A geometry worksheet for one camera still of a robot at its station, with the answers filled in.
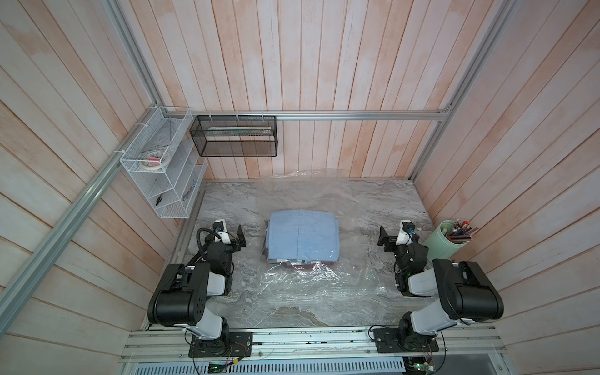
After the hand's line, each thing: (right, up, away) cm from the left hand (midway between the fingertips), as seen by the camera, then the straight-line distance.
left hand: (229, 228), depth 92 cm
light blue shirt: (+30, -2, -2) cm, 30 cm away
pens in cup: (+85, 0, -11) cm, 86 cm away
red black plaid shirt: (+27, -12, -7) cm, 31 cm away
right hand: (+66, +1, -1) cm, 66 cm away
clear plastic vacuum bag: (+39, +17, +25) cm, 50 cm away
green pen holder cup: (+78, -5, -8) cm, 79 cm away
